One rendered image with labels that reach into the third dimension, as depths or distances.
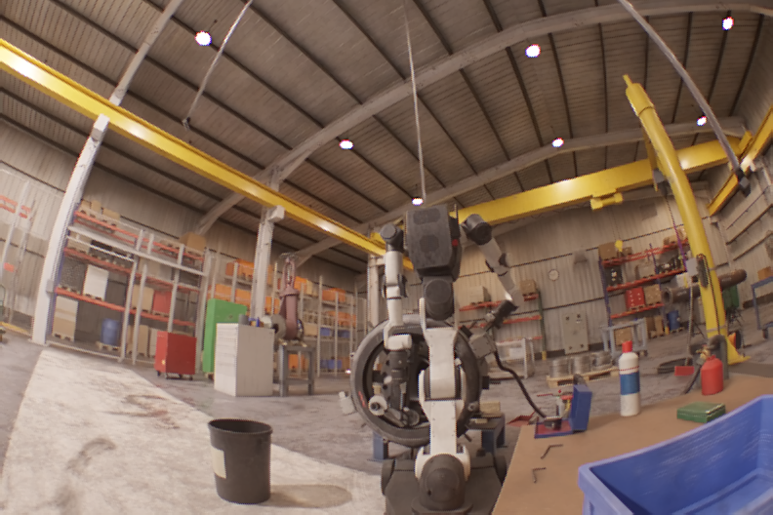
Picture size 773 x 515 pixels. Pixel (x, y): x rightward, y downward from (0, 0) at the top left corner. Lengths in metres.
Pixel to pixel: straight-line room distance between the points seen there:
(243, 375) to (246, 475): 3.84
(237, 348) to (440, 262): 4.23
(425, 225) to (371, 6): 7.37
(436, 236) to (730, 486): 1.35
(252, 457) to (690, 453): 1.46
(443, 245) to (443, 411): 0.73
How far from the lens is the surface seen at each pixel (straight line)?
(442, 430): 1.40
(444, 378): 1.40
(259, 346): 5.46
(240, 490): 1.61
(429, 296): 1.30
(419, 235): 1.46
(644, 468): 0.43
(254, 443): 1.53
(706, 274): 4.45
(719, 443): 0.50
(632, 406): 1.07
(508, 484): 0.67
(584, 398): 0.95
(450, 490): 1.13
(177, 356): 6.56
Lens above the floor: 0.74
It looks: 24 degrees up
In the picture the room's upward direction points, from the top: 1 degrees counter-clockwise
